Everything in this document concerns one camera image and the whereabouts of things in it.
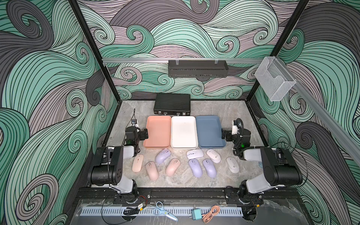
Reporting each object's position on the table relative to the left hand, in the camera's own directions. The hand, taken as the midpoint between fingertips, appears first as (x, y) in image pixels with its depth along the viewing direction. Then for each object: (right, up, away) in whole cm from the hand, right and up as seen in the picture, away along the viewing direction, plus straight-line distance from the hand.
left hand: (138, 128), depth 94 cm
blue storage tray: (+51, -4, +6) cm, 51 cm away
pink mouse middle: (+12, -23, -14) cm, 30 cm away
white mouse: (+50, -17, -8) cm, 54 cm away
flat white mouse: (+38, -16, -6) cm, 42 cm away
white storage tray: (+32, -4, +4) cm, 32 cm away
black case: (+23, +17, +21) cm, 36 cm away
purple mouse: (+18, -16, -9) cm, 26 cm away
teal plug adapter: (+37, -39, -27) cm, 60 cm away
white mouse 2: (+61, -21, -12) cm, 65 cm away
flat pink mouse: (+3, -20, -11) cm, 23 cm away
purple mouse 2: (+39, -23, -13) cm, 47 cm away
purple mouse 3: (+47, -23, -13) cm, 54 cm away
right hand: (+62, 0, 0) cm, 62 cm away
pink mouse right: (+24, -22, -13) cm, 35 cm away
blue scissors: (+18, -39, -25) cm, 50 cm away
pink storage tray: (+14, -4, +8) cm, 17 cm away
